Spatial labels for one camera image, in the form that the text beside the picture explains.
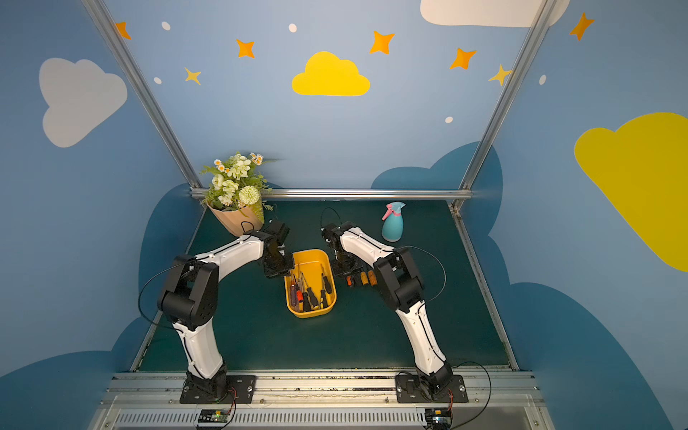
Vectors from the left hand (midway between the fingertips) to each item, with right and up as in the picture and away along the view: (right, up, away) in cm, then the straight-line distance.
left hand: (291, 269), depth 96 cm
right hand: (+21, -2, +2) cm, 21 cm away
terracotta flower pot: (-21, +17, +2) cm, 27 cm away
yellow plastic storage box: (+7, -6, -1) cm, 9 cm away
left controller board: (-16, -36, -24) cm, 47 cm away
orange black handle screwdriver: (+21, -4, -1) cm, 22 cm away
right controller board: (+46, -38, -23) cm, 64 cm away
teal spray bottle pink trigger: (+38, +17, +8) cm, 43 cm away
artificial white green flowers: (-17, +30, -9) cm, 36 cm away
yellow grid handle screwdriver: (+26, -3, 0) cm, 27 cm away
